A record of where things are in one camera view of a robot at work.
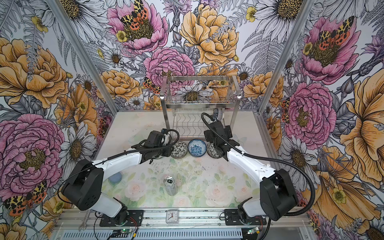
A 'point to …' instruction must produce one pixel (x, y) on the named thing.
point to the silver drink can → (169, 182)
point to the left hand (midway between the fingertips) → (169, 151)
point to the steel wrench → (83, 225)
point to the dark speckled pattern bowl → (211, 151)
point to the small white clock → (172, 216)
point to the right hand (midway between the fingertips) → (218, 132)
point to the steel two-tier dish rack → (188, 101)
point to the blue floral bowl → (197, 148)
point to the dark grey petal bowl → (218, 112)
